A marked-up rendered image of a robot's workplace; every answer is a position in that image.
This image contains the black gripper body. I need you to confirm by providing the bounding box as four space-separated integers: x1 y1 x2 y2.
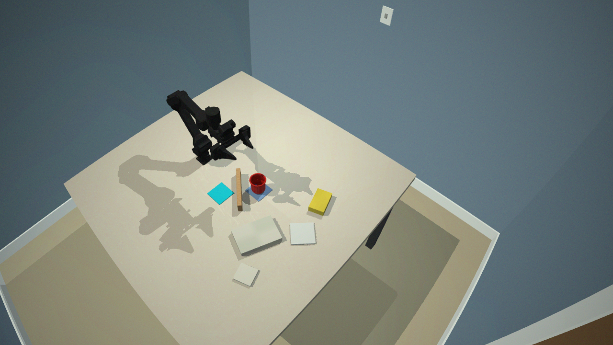
210 125 251 161

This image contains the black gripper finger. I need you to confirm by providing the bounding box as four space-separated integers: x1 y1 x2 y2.
217 145 237 160
242 130 253 149

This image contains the wooden rectangular bar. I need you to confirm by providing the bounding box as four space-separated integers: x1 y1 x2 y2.
236 168 243 211

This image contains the yellow rectangular block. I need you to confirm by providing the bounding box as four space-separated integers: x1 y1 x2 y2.
308 188 332 216

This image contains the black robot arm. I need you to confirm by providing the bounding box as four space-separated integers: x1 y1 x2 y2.
166 90 236 165

